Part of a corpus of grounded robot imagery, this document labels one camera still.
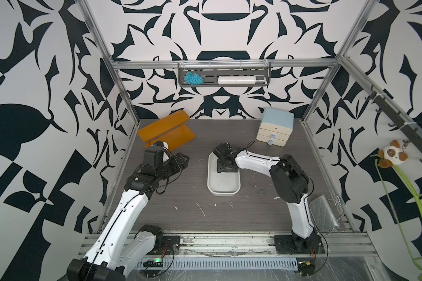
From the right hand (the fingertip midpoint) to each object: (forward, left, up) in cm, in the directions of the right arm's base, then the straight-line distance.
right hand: (220, 165), depth 97 cm
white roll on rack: (+29, -10, +34) cm, 46 cm away
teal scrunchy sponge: (+31, +13, +34) cm, 48 cm away
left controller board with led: (-44, +29, -3) cm, 52 cm away
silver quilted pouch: (-29, -43, +4) cm, 52 cm away
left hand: (-8, +18, +20) cm, 28 cm away
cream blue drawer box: (+17, -31, +11) cm, 37 cm away
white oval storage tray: (-11, -2, -1) cm, 11 cm away
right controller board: (-46, -33, -3) cm, 56 cm away
